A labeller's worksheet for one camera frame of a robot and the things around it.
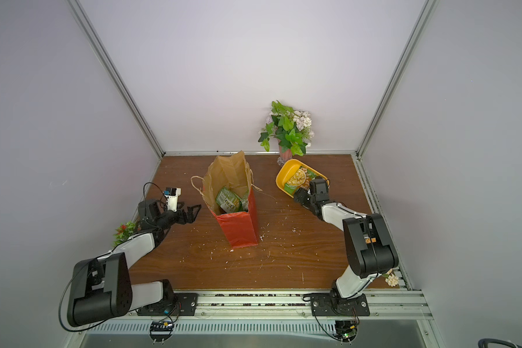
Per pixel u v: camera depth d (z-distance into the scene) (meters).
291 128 0.88
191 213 0.81
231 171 0.92
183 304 0.73
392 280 0.68
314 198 0.74
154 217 0.70
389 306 0.74
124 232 0.75
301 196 0.86
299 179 1.03
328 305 0.73
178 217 0.79
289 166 1.03
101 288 0.45
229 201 0.94
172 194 0.78
